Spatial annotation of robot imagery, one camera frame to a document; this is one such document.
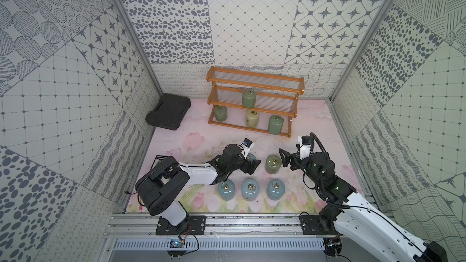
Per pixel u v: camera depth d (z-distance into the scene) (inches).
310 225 28.8
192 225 28.8
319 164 22.2
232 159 26.9
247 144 30.1
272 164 33.0
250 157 33.8
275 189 30.1
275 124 38.4
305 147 26.1
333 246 28.6
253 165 30.9
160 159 36.3
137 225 29.9
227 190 30.1
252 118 39.5
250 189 29.6
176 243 28.2
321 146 20.2
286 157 27.5
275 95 46.1
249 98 36.3
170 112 42.4
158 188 17.9
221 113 41.0
